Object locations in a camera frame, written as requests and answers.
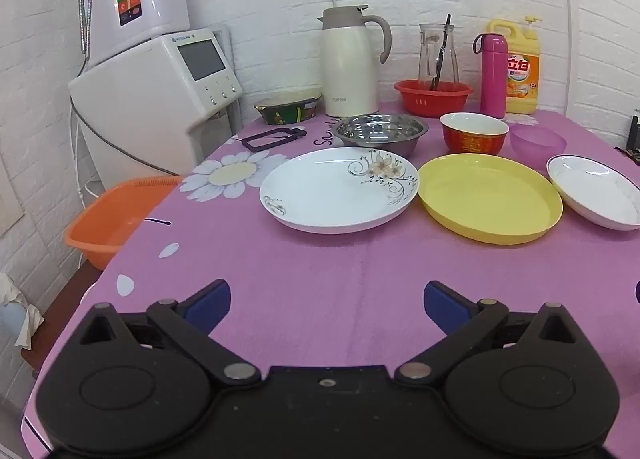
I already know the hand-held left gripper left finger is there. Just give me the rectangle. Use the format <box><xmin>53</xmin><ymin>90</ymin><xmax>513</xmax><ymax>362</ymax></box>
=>
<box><xmin>75</xmin><ymin>280</ymin><xmax>262</xmax><ymax>385</ymax></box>

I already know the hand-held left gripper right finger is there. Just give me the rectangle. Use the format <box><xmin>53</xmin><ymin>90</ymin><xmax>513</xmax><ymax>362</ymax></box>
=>
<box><xmin>395</xmin><ymin>280</ymin><xmax>583</xmax><ymax>385</ymax></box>

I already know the stainless steel bowl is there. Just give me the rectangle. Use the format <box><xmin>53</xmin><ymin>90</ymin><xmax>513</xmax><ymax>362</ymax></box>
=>
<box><xmin>332</xmin><ymin>114</ymin><xmax>429</xmax><ymax>158</ymax></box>

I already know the yellow plastic plate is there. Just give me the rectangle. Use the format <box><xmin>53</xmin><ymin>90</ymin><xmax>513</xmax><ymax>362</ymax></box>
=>
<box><xmin>417</xmin><ymin>154</ymin><xmax>564</xmax><ymax>245</ymax></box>

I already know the purple floral tablecloth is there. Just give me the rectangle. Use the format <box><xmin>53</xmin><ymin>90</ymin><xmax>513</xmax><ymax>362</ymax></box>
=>
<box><xmin>20</xmin><ymin>109</ymin><xmax>640</xmax><ymax>459</ymax></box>

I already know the orange plastic basin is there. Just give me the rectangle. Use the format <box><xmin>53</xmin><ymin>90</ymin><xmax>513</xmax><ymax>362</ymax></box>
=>
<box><xmin>64</xmin><ymin>176</ymin><xmax>184</xmax><ymax>271</ymax></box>

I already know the white floral plate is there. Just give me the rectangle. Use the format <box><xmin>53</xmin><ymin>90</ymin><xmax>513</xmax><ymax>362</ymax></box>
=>
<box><xmin>259</xmin><ymin>148</ymin><xmax>420</xmax><ymax>234</ymax></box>

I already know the red ceramic bowl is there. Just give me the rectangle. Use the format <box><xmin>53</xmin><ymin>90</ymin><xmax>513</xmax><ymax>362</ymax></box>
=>
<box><xmin>440</xmin><ymin>112</ymin><xmax>510</xmax><ymax>155</ymax></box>

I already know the purple plastic bowl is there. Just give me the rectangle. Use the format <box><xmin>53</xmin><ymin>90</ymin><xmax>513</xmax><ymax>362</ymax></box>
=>
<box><xmin>509</xmin><ymin>124</ymin><xmax>568</xmax><ymax>169</ymax></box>

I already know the plain white plate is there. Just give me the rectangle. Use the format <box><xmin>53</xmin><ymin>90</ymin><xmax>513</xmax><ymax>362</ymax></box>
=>
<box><xmin>546</xmin><ymin>154</ymin><xmax>640</xmax><ymax>231</ymax></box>

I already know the crumpled white paper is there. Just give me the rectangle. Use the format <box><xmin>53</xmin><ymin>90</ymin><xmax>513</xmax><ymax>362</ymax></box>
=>
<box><xmin>0</xmin><ymin>271</ymin><xmax>46</xmax><ymax>347</ymax></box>

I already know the red plastic colander basket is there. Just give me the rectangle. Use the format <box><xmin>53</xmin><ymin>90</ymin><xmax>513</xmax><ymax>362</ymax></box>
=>
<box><xmin>393</xmin><ymin>80</ymin><xmax>474</xmax><ymax>118</ymax></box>

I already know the instant noodle bowl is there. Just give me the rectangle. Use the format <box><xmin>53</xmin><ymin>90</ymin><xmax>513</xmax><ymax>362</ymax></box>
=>
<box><xmin>253</xmin><ymin>89</ymin><xmax>323</xmax><ymax>125</ymax></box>

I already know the white water dispenser with screen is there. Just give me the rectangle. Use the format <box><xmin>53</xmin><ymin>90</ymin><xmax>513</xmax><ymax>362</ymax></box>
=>
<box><xmin>68</xmin><ymin>25</ymin><xmax>246</xmax><ymax>177</ymax></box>

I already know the yellow detergent bottle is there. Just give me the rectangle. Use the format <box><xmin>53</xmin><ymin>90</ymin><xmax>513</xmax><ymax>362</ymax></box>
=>
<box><xmin>487</xmin><ymin>15</ymin><xmax>543</xmax><ymax>115</ymax></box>

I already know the pink thermos bottle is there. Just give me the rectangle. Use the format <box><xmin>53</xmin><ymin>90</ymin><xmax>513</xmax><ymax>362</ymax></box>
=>
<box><xmin>473</xmin><ymin>32</ymin><xmax>508</xmax><ymax>119</ymax></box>

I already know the black utensil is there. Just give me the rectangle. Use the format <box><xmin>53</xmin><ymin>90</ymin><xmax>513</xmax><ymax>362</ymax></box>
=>
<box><xmin>429</xmin><ymin>14</ymin><xmax>452</xmax><ymax>91</ymax></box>

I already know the glass carafe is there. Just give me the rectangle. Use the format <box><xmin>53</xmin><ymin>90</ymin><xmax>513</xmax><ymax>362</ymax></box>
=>
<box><xmin>418</xmin><ymin>23</ymin><xmax>459</xmax><ymax>90</ymax></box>

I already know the cream thermal carafe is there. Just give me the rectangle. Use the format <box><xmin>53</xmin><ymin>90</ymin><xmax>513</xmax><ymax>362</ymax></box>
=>
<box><xmin>317</xmin><ymin>4</ymin><xmax>392</xmax><ymax>116</ymax></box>

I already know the dark box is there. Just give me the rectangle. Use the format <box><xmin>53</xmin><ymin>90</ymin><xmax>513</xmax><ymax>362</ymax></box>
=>
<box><xmin>626</xmin><ymin>109</ymin><xmax>640</xmax><ymax>156</ymax></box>

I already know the dark purple rectangular frame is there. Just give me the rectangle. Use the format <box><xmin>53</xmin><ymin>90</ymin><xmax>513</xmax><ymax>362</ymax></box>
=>
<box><xmin>241</xmin><ymin>128</ymin><xmax>308</xmax><ymax>154</ymax></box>

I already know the grey power cable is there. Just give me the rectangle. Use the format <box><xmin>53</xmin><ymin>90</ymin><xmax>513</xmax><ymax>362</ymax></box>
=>
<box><xmin>70</xmin><ymin>94</ymin><xmax>182</xmax><ymax>176</ymax></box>

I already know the thin white cable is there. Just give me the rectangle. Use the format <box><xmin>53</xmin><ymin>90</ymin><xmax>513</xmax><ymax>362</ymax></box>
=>
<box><xmin>71</xmin><ymin>112</ymin><xmax>104</xmax><ymax>201</ymax></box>

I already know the metal flexible hose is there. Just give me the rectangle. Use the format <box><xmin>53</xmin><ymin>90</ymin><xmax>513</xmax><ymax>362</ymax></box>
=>
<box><xmin>76</xmin><ymin>0</ymin><xmax>97</xmax><ymax>76</ymax></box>

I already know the white wall conduit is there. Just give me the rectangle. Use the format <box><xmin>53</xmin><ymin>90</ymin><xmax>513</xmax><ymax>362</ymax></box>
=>
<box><xmin>559</xmin><ymin>0</ymin><xmax>575</xmax><ymax>115</ymax></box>

